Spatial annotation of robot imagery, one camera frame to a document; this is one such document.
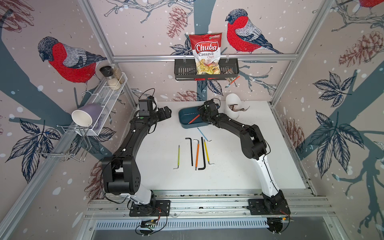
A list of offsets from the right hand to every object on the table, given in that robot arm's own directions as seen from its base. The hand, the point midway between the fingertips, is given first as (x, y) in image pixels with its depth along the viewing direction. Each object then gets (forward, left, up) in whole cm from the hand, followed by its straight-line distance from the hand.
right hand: (195, 108), depth 103 cm
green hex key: (-30, +9, -11) cm, 33 cm away
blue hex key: (-19, -10, -12) cm, 24 cm away
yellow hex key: (-31, -9, -13) cm, 35 cm away
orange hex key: (-28, -2, -12) cm, 31 cm away
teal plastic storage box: (+4, +7, -11) cm, 13 cm away
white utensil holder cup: (+4, -27, -1) cm, 27 cm away
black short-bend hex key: (-26, +2, -12) cm, 29 cm away
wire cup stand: (-43, +49, +25) cm, 69 cm away
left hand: (-12, +16, +12) cm, 23 cm away
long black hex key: (-38, -6, -12) cm, 40 cm away
